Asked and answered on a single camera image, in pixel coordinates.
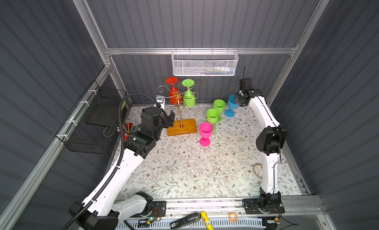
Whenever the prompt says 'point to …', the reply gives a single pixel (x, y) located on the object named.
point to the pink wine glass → (206, 129)
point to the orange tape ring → (233, 213)
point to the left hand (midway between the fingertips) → (161, 110)
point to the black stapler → (185, 220)
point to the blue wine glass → (232, 105)
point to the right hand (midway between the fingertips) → (241, 98)
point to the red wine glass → (175, 95)
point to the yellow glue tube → (208, 226)
